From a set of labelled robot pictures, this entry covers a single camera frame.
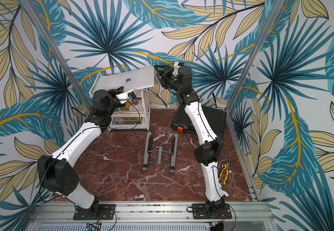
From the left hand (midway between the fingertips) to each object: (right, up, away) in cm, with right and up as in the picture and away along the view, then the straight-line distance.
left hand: (119, 86), depth 77 cm
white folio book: (-4, -19, +29) cm, 35 cm away
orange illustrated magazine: (+5, -7, +18) cm, 20 cm away
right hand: (+11, +4, -9) cm, 15 cm away
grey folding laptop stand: (+21, -39, +11) cm, 46 cm away
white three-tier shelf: (+13, -10, +11) cm, 20 cm away
